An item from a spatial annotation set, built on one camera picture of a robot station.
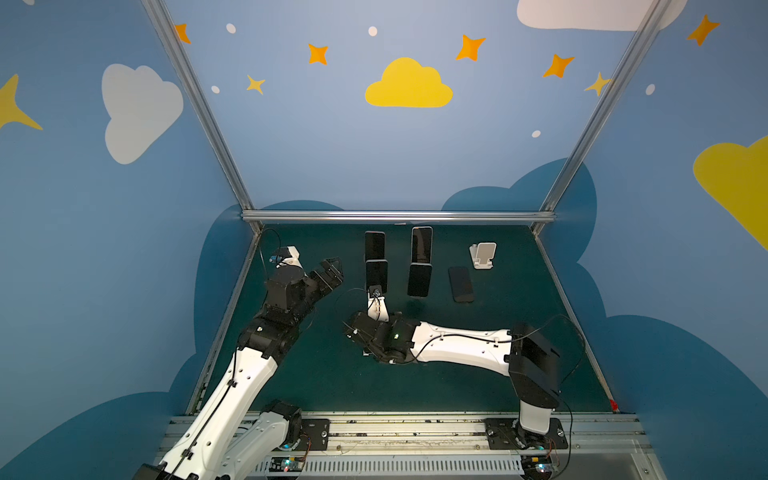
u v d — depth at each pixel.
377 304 0.71
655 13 0.69
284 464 0.71
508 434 0.75
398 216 1.29
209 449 0.39
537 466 0.71
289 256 0.65
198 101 0.83
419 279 0.92
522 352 0.52
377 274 0.95
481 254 1.07
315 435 0.75
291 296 0.52
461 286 1.04
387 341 0.61
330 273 0.65
